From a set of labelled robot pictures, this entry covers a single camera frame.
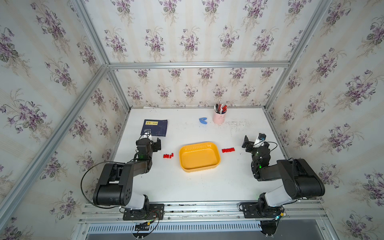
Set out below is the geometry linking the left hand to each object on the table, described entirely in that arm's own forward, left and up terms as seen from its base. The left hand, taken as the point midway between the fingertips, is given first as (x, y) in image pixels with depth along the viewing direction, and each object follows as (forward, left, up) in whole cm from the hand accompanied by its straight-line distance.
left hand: (151, 139), depth 92 cm
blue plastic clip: (+21, -34, -6) cm, 40 cm away
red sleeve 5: (-5, -46, -7) cm, 47 cm away
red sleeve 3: (-8, -10, -7) cm, 15 cm away
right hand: (-2, -65, +4) cm, 65 cm away
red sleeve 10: (-4, -52, -6) cm, 53 cm away
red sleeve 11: (-4, -53, -6) cm, 54 cm away
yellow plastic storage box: (-9, -30, -6) cm, 32 cm away
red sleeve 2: (-8, -12, -7) cm, 16 cm away
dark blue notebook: (+14, -2, -7) cm, 16 cm away
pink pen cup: (+19, -46, -2) cm, 50 cm away
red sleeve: (-7, -14, -7) cm, 17 cm away
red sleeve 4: (-8, -9, -7) cm, 14 cm away
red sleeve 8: (-4, -49, -6) cm, 50 cm away
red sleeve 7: (-4, -48, -6) cm, 49 cm away
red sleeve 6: (-5, -47, -6) cm, 48 cm away
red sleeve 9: (-4, -51, -6) cm, 51 cm away
